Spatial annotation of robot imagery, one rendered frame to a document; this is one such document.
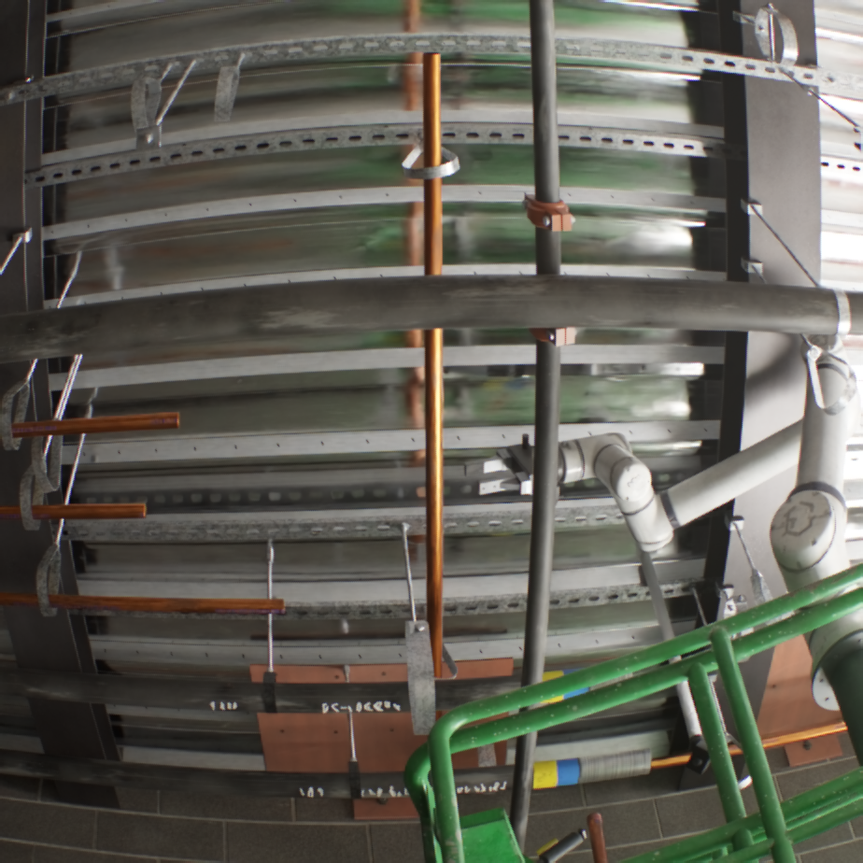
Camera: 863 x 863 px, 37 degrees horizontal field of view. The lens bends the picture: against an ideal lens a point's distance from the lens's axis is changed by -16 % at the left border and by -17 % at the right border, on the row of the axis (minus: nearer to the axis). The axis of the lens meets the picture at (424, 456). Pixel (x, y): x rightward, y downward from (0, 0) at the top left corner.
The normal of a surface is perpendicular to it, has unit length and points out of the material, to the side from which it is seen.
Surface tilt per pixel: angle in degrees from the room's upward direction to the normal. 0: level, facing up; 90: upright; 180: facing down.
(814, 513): 98
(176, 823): 90
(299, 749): 180
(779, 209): 180
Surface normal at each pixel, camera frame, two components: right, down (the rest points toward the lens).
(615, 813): 0.00, -0.88
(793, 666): 0.07, 0.48
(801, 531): -0.48, -0.66
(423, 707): 0.07, 0.19
